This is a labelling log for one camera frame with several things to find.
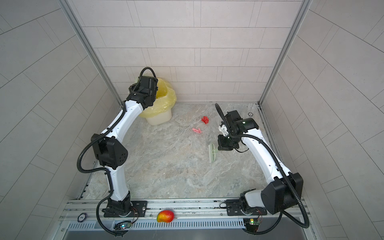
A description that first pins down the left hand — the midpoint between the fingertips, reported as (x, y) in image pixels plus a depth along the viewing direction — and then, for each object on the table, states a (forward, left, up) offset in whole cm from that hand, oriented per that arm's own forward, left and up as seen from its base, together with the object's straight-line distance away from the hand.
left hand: (130, 85), depth 80 cm
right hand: (-29, -47, -16) cm, 58 cm away
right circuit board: (-59, -62, -33) cm, 92 cm away
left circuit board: (-60, -4, -29) cm, 67 cm away
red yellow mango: (-57, -23, -27) cm, 67 cm away
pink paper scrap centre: (-9, -37, -32) cm, 49 cm away
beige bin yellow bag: (-6, -14, -17) cm, 23 cm away
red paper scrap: (0, -42, -32) cm, 52 cm away
